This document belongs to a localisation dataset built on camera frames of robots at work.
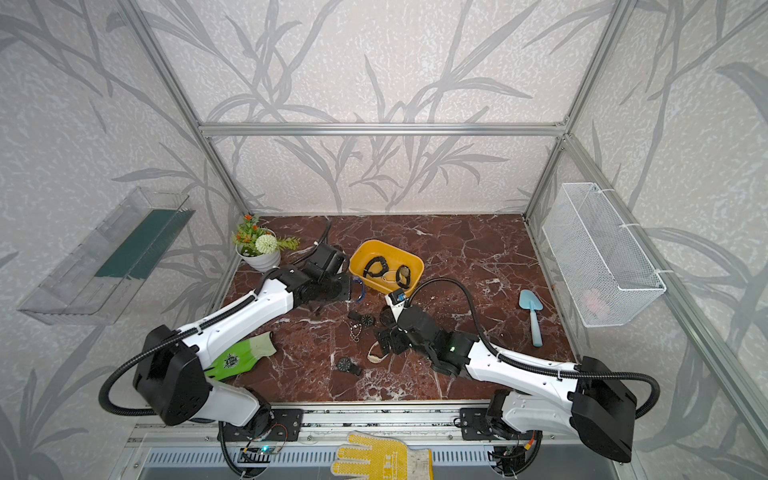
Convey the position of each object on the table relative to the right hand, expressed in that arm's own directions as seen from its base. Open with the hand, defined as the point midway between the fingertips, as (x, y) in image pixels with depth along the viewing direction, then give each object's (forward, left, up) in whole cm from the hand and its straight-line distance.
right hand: (386, 321), depth 78 cm
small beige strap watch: (+22, 0, -12) cm, 25 cm away
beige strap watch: (-6, +4, -10) cm, 12 cm away
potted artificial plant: (+24, +40, +3) cm, 47 cm away
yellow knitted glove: (-29, -1, -12) cm, 31 cm away
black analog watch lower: (-8, +12, -12) cm, 18 cm away
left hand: (+9, +10, 0) cm, 14 cm away
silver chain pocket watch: (+2, +10, -11) cm, 15 cm away
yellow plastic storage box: (+31, +9, -8) cm, 33 cm away
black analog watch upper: (+6, +7, -12) cm, 15 cm away
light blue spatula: (+12, -45, -12) cm, 48 cm away
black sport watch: (+5, 0, -8) cm, 10 cm away
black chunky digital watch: (+27, +3, -9) cm, 29 cm away
